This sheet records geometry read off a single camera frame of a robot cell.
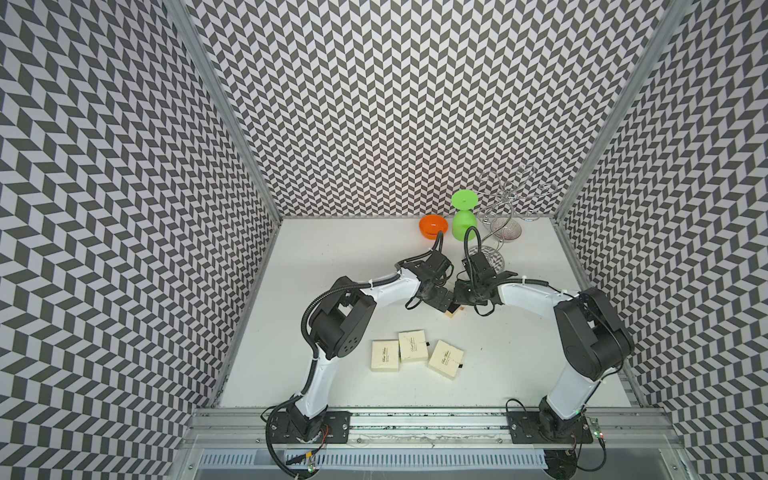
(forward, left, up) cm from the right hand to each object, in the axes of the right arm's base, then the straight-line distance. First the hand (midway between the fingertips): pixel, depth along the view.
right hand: (458, 299), depth 95 cm
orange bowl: (+30, +7, +3) cm, 31 cm away
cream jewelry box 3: (-20, +6, +2) cm, 21 cm away
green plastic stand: (+16, -1, +22) cm, 27 cm away
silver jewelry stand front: (+17, -14, +2) cm, 22 cm away
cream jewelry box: (-19, +23, +3) cm, 30 cm away
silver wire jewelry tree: (+15, -13, +23) cm, 31 cm away
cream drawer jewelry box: (-5, +3, -1) cm, 6 cm away
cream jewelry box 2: (-16, +15, +2) cm, 22 cm away
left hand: (+1, +8, 0) cm, 8 cm away
